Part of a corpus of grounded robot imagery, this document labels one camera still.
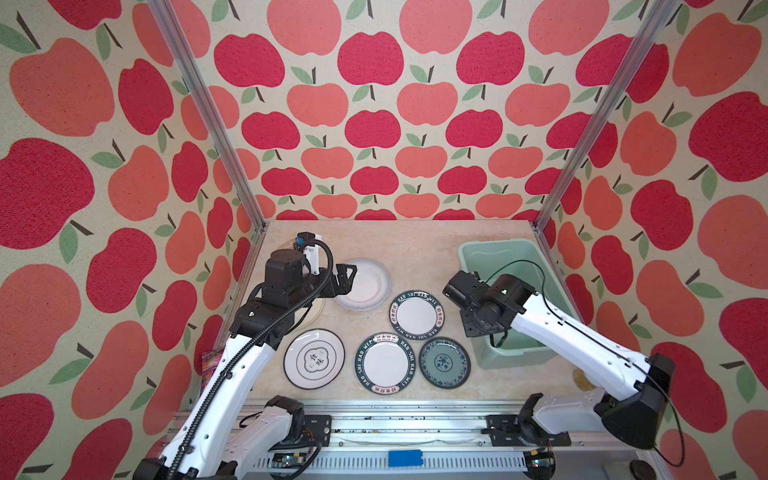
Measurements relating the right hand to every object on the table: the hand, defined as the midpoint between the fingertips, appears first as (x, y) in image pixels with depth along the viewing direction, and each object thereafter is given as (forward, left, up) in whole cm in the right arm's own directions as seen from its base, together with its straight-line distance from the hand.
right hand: (479, 329), depth 75 cm
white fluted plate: (+20, +32, -15) cm, 41 cm away
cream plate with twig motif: (+6, +48, -15) cm, 51 cm away
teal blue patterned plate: (-3, +7, -17) cm, 18 cm away
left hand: (+5, +34, +13) cm, 37 cm away
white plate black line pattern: (-6, +45, -16) cm, 48 cm away
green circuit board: (-31, +45, -17) cm, 57 cm away
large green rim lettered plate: (-6, +24, -15) cm, 29 cm away
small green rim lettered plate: (+11, +15, -17) cm, 25 cm away
